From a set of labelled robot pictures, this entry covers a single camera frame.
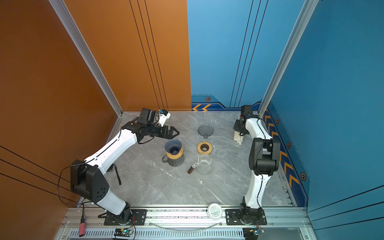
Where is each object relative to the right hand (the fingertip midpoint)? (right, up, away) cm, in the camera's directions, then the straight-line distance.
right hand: (238, 128), depth 99 cm
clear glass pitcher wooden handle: (-23, -20, -17) cm, 35 cm away
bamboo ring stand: (-22, -13, 0) cm, 26 cm away
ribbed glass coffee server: (-42, -20, -10) cm, 47 cm away
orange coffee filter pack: (0, -6, +1) cm, 7 cm away
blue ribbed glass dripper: (-41, -11, -12) cm, 44 cm away
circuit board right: (-2, -49, -29) cm, 57 cm away
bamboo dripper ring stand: (-39, -16, -16) cm, 45 cm away
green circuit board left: (-62, -49, -28) cm, 84 cm away
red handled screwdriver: (-82, -46, -28) cm, 99 cm away
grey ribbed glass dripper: (-22, -2, +4) cm, 22 cm away
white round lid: (-19, -39, -29) cm, 52 cm away
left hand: (-40, -1, -16) cm, 44 cm away
